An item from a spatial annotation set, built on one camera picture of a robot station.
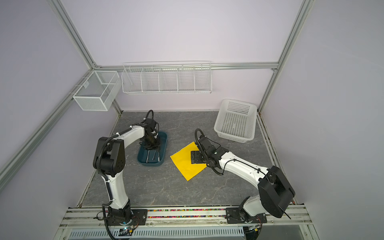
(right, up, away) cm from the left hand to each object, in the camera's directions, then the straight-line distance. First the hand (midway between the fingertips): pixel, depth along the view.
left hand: (160, 149), depth 96 cm
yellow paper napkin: (+15, -6, -2) cm, 16 cm away
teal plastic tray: (0, -4, -1) cm, 4 cm away
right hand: (+24, -3, -11) cm, 27 cm away
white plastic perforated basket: (+54, +19, +19) cm, 61 cm away
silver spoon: (-8, -5, 0) cm, 10 cm away
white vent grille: (-9, -37, -24) cm, 45 cm away
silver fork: (-4, -5, 0) cm, 7 cm away
